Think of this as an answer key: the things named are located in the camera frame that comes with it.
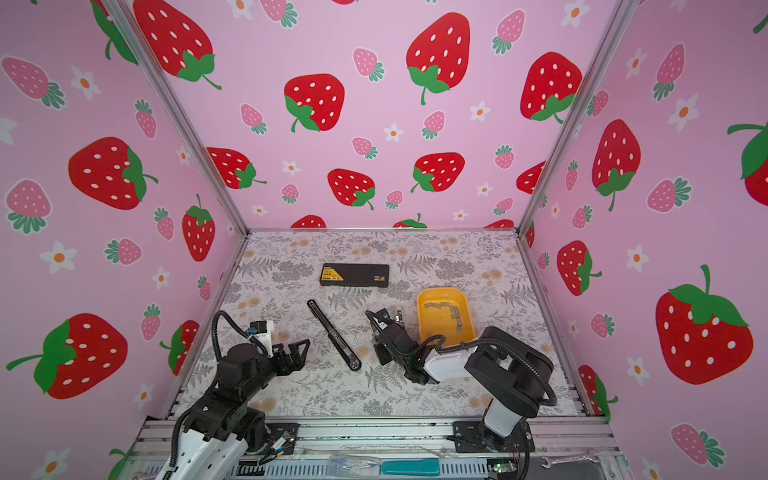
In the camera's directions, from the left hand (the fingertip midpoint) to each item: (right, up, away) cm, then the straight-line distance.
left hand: (296, 343), depth 79 cm
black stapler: (+8, -2, +11) cm, 14 cm away
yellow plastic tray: (+43, +5, +19) cm, 47 cm away
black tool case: (+12, +17, +26) cm, 33 cm away
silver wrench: (+74, -25, -8) cm, 79 cm away
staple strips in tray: (+47, +5, +19) cm, 51 cm away
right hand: (+21, -1, +10) cm, 23 cm away
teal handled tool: (+31, -28, -8) cm, 42 cm away
